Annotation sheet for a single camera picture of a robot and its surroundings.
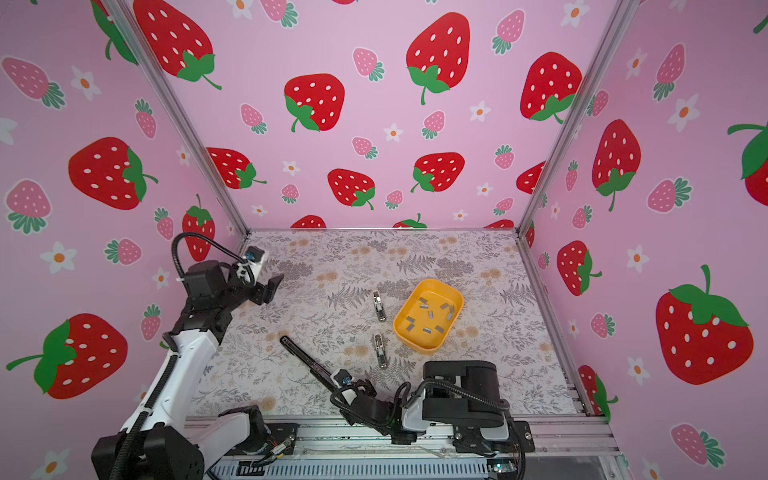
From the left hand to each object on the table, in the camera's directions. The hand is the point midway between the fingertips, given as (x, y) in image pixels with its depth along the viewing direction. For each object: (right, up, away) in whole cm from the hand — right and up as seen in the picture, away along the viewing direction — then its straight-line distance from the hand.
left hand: (267, 268), depth 80 cm
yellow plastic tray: (+46, -17, +16) cm, 51 cm away
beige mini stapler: (+30, -13, +18) cm, 37 cm away
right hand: (+19, -33, +1) cm, 38 cm away
